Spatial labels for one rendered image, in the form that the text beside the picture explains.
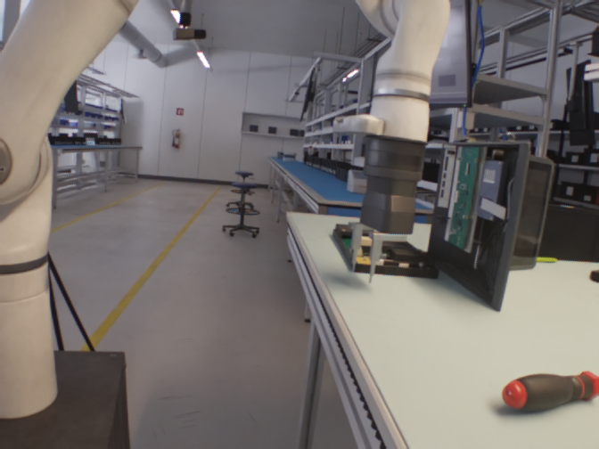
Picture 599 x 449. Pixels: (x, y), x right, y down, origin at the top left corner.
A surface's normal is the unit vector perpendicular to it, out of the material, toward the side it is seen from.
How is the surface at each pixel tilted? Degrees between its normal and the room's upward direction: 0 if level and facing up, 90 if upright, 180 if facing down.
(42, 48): 92
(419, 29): 105
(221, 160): 90
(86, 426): 0
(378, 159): 90
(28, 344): 90
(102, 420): 0
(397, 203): 70
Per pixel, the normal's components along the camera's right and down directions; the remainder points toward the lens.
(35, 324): 0.94, 0.15
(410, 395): 0.11, -0.98
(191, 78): 0.11, 0.18
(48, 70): 0.55, 0.26
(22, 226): 0.45, -0.69
